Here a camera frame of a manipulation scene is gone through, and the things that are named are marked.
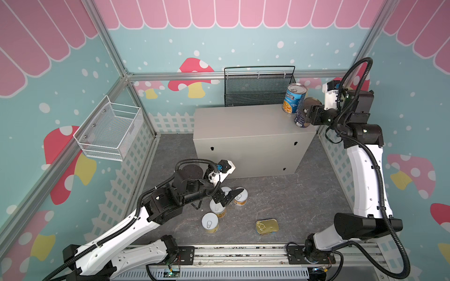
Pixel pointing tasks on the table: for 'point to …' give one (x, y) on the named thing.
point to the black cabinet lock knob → (295, 143)
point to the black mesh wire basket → (257, 85)
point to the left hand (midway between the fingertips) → (233, 181)
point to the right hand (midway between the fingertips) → (309, 106)
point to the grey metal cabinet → (261, 140)
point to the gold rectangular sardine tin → (266, 226)
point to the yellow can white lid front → (210, 222)
